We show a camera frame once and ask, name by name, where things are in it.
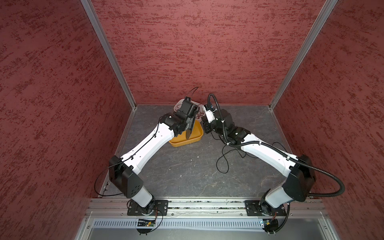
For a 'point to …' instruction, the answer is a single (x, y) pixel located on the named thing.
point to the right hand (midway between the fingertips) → (202, 119)
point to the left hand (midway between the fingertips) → (182, 119)
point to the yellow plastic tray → (181, 139)
